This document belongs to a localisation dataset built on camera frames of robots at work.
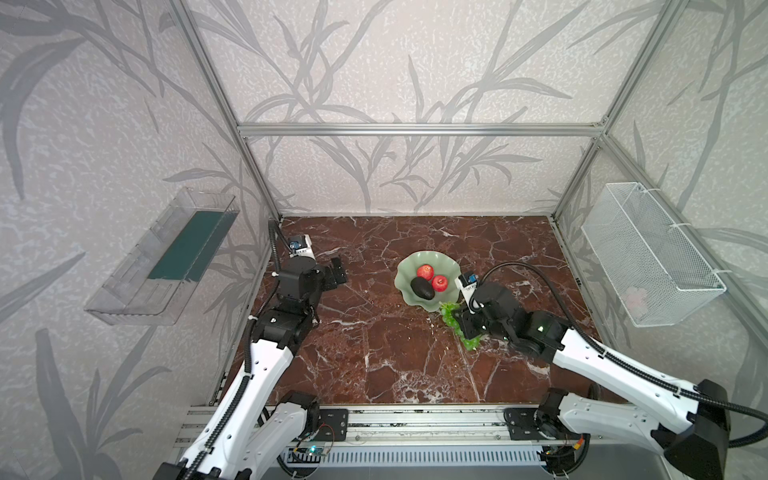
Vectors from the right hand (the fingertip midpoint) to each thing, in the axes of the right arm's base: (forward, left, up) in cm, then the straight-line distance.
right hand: (455, 301), depth 77 cm
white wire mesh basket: (-2, -40, +16) cm, 44 cm away
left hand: (+9, +33, +10) cm, 36 cm away
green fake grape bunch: (-5, +1, -2) cm, 5 cm away
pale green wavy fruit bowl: (+21, 0, -14) cm, 25 cm away
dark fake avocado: (+11, +8, -12) cm, 18 cm away
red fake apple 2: (+13, +2, -13) cm, 19 cm away
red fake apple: (+18, +6, -13) cm, 23 cm away
